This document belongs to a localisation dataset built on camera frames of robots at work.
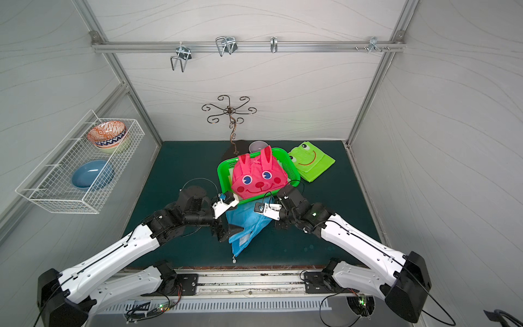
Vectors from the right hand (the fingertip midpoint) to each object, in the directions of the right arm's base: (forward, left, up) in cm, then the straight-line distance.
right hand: (272, 207), depth 77 cm
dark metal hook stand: (+39, +20, +16) cm, 46 cm away
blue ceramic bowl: (0, +60, +18) cm, 62 cm away
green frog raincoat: (+36, -20, -15) cm, 44 cm away
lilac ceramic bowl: (+44, +10, -12) cm, 46 cm away
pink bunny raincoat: (+21, +8, -9) cm, 24 cm away
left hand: (-7, +12, +5) cm, 14 cm away
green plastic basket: (+33, -4, -9) cm, 35 cm away
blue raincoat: (-5, +7, -3) cm, 9 cm away
